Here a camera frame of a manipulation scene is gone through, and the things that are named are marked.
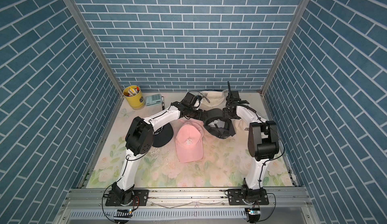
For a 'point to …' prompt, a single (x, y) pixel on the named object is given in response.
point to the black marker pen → (163, 103)
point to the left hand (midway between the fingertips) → (206, 116)
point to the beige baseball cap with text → (241, 128)
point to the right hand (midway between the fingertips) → (231, 114)
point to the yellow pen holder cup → (133, 95)
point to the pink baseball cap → (189, 140)
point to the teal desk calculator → (153, 100)
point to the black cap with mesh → (215, 123)
